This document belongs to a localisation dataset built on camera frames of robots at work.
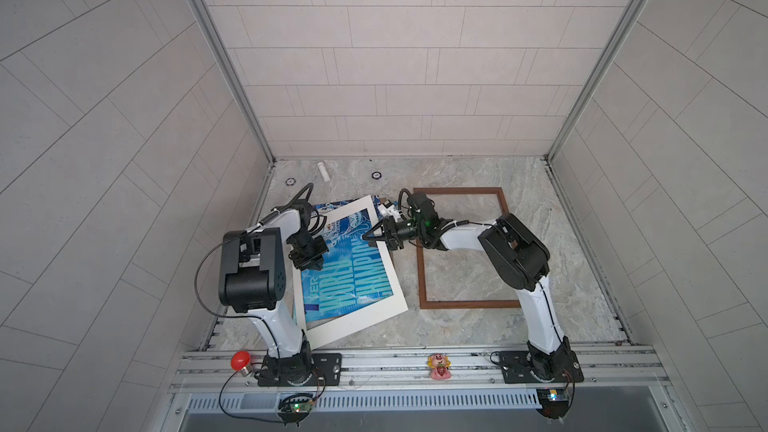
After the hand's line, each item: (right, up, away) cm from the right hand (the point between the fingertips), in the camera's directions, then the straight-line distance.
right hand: (371, 243), depth 84 cm
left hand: (-13, -6, +8) cm, 17 cm away
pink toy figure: (+17, -26, -14) cm, 34 cm away
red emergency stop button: (-30, -25, -14) cm, 41 cm away
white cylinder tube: (-20, +21, +27) cm, 40 cm away
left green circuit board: (-15, -32, -19) cm, 40 cm away
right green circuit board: (+44, -34, -14) cm, 58 cm away
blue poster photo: (-6, -10, +3) cm, 12 cm away
